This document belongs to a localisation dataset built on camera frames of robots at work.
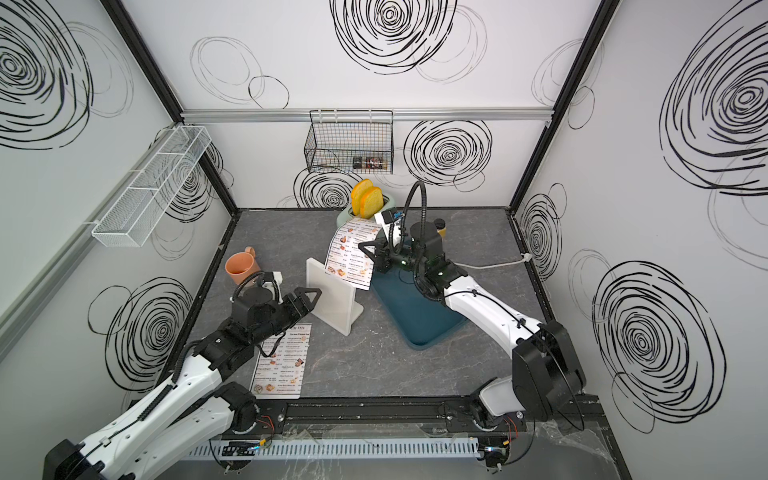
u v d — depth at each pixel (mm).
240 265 967
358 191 958
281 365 824
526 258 1053
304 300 691
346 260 755
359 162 888
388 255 675
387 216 657
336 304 790
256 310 570
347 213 991
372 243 722
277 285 652
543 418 708
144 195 754
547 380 418
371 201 945
